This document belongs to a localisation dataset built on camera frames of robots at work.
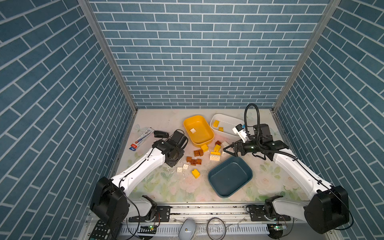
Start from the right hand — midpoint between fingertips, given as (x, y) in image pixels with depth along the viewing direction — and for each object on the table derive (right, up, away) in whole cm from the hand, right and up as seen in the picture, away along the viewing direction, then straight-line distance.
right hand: (227, 145), depth 77 cm
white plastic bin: (+3, +10, +33) cm, 35 cm away
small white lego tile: (-19, +6, +28) cm, 35 cm away
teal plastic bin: (+3, -19, +10) cm, 22 cm away
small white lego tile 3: (-27, -16, +11) cm, 33 cm away
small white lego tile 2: (-23, -15, +13) cm, 31 cm away
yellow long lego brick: (-3, -8, +18) cm, 20 cm away
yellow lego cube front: (-17, -18, +9) cm, 26 cm away
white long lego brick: (-5, -10, +16) cm, 19 cm away
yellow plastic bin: (-16, +6, +29) cm, 33 cm away
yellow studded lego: (+1, +7, +29) cm, 30 cm away
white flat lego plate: (+2, -2, +21) cm, 21 cm away
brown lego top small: (-2, -1, +22) cm, 22 cm away
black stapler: (-44, +4, +29) cm, 53 cm away
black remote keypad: (-60, -38, -10) cm, 71 cm away
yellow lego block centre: (-3, -4, +18) cm, 19 cm away
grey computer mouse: (-20, -33, -16) cm, 41 cm away
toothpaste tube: (-55, +1, +24) cm, 60 cm away
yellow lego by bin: (-11, -4, +19) cm, 22 cm away
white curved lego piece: (-3, -2, -5) cm, 6 cm away
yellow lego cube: (-3, +11, +31) cm, 33 cm away
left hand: (-25, -6, +5) cm, 26 cm away
